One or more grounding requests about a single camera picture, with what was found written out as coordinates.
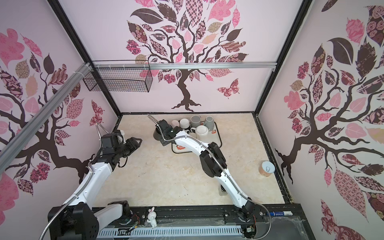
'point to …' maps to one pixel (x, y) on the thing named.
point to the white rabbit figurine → (151, 216)
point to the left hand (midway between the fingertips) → (140, 143)
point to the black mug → (157, 134)
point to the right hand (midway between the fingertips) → (165, 135)
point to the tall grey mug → (195, 121)
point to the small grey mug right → (209, 122)
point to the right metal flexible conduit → (260, 204)
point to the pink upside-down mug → (175, 123)
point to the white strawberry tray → (213, 136)
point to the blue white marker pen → (280, 213)
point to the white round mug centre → (202, 132)
